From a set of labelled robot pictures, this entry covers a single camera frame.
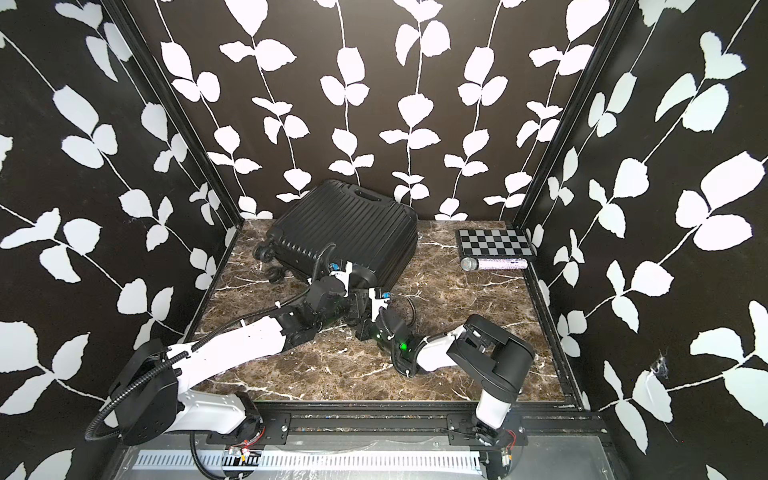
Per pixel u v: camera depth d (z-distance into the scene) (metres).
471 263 1.04
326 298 0.60
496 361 0.47
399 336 0.66
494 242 1.12
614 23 0.70
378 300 0.77
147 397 0.41
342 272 0.72
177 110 0.88
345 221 0.91
